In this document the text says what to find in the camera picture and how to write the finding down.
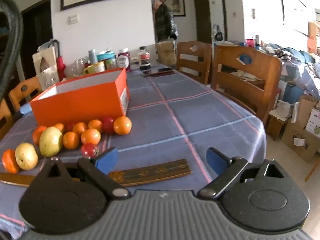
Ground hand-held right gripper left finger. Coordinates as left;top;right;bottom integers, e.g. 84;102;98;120
37;147;131;201

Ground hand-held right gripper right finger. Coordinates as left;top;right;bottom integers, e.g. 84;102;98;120
197;147;285;201

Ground red tomato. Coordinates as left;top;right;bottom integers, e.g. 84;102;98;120
81;143;99;157
101;116;116;134

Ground cluster of round oranges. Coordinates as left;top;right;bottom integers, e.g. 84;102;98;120
32;116;132;150

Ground orange cardboard box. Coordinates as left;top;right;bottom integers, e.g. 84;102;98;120
29;67;131;128

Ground oblate orange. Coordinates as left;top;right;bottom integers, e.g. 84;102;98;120
2;149;21;174

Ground dark carved wooden strip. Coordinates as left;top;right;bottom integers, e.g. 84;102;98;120
108;158;192;187

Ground small wooden stool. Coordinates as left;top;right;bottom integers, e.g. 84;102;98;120
267;112;291;141

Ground potato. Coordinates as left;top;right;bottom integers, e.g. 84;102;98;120
15;142;39;170

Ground wooden chair with cutout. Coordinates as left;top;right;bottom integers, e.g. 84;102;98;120
176;41;213;85
212;45;282;130

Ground yellow-green mug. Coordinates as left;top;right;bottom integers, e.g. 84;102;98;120
83;64;105;75

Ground stacked cardboard boxes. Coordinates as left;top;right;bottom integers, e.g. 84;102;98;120
282;95;320;164

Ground blue foil package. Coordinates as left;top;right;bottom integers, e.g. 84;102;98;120
19;104;34;115

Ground clear glass jars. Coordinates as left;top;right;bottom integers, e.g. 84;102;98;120
66;58;85;78

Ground dark flat case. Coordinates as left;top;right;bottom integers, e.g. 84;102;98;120
142;70;175;78

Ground red folded umbrella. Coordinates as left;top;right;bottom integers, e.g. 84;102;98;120
57;56;67;80

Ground teal lidded container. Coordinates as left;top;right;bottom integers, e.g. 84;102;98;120
97;52;117;62

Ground tall light blue bottle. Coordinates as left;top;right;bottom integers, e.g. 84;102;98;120
88;49;98;65

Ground wooden chair with round hole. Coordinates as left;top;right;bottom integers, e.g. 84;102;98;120
9;76;43;113

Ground white paper bag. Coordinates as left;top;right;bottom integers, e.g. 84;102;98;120
32;40;61;92

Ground brown cardboard box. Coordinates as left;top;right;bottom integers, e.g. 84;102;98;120
155;41;177;65

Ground cluttered sofa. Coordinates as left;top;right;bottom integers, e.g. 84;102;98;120
262;41;320;103

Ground dark puffer jacket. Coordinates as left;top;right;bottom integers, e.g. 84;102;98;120
154;0;178;42

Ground small framed painting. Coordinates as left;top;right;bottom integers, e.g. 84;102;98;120
151;0;187;17

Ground dark wooden door frame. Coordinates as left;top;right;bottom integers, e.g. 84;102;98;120
192;0;227;44

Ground dark curved hose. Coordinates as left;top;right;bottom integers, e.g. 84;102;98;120
0;0;23;102

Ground white wall board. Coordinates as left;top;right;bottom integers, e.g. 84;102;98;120
278;0;316;36

